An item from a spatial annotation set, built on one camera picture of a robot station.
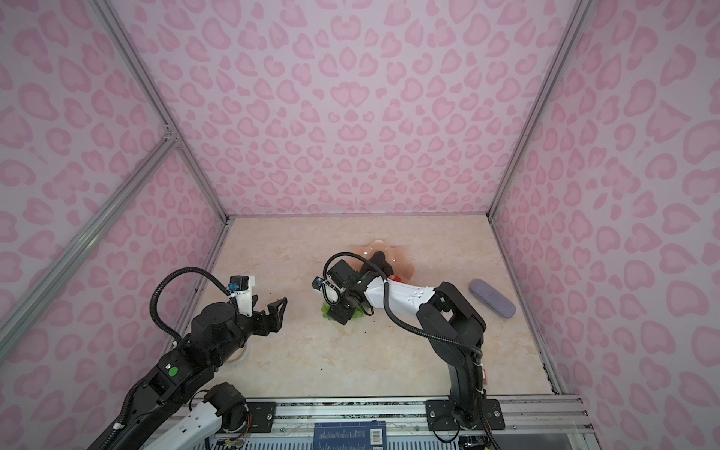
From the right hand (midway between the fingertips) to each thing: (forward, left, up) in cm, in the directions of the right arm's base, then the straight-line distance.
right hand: (340, 301), depth 89 cm
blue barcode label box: (-34, -8, -4) cm, 36 cm away
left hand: (-8, +15, +18) cm, 24 cm away
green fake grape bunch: (-1, +5, -2) cm, 6 cm away
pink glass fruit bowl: (+16, -20, -2) cm, 26 cm away
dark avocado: (+17, -12, 0) cm, 21 cm away
